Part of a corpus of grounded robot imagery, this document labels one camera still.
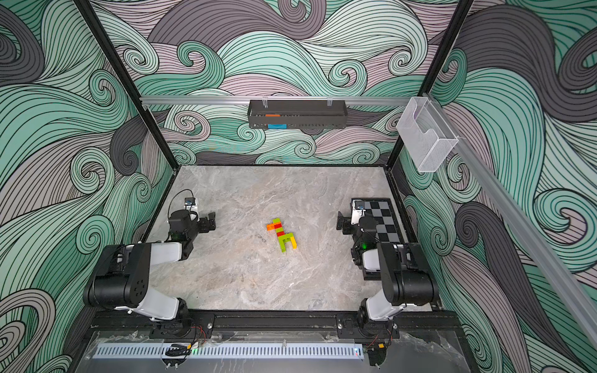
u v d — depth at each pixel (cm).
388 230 92
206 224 85
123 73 86
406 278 45
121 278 45
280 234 92
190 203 81
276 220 98
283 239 92
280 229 95
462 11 71
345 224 84
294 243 90
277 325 74
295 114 95
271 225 95
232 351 70
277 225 95
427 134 76
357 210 80
